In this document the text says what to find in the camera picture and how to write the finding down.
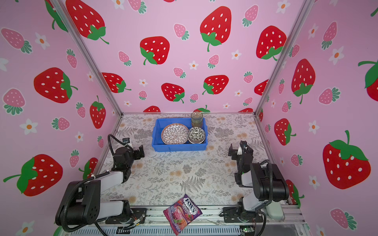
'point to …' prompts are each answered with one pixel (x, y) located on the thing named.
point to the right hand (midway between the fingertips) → (240, 144)
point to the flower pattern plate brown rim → (174, 133)
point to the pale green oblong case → (274, 210)
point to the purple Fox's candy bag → (181, 214)
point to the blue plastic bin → (159, 145)
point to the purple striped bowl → (196, 140)
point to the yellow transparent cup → (197, 121)
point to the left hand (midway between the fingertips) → (134, 146)
